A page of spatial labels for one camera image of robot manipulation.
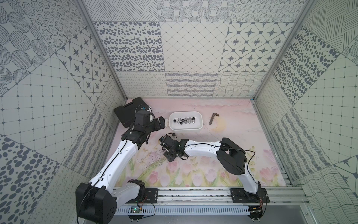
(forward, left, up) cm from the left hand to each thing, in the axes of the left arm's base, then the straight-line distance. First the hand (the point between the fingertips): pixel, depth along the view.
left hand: (156, 118), depth 80 cm
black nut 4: (+14, -15, -21) cm, 29 cm away
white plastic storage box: (+11, -27, -22) cm, 36 cm away
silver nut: (+13, -17, -21) cm, 30 cm away
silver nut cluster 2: (+14, -22, -22) cm, 34 cm away
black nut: (+3, -8, -23) cm, 24 cm away
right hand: (-12, -8, -23) cm, 27 cm away
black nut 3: (+13, -13, -22) cm, 29 cm away
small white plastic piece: (+10, -3, -19) cm, 22 cm away
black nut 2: (+14, -8, -22) cm, 27 cm away
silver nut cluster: (+16, -20, -23) cm, 34 cm away
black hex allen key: (+18, -38, -22) cm, 47 cm away
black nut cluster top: (+17, -23, -22) cm, 36 cm away
